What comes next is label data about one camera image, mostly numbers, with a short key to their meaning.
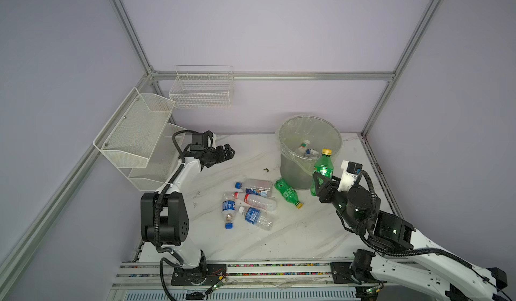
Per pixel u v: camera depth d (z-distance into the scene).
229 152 0.83
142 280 0.73
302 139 0.98
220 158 0.81
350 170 0.54
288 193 0.90
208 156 0.76
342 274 0.73
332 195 0.56
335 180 0.62
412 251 0.43
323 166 0.65
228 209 0.86
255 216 0.82
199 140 0.70
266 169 1.04
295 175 0.93
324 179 0.62
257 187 0.96
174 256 0.52
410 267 0.56
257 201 0.88
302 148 0.98
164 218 0.45
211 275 0.74
